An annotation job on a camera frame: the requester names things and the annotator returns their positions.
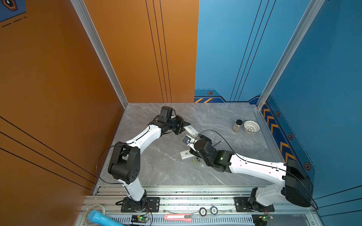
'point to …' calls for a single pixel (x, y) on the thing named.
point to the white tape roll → (86, 219)
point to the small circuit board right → (265, 217)
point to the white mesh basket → (251, 126)
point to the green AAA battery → (194, 162)
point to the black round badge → (202, 211)
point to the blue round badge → (213, 210)
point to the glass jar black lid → (237, 125)
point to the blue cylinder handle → (97, 218)
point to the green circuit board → (139, 219)
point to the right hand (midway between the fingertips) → (195, 139)
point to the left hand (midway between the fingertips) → (191, 122)
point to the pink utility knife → (185, 217)
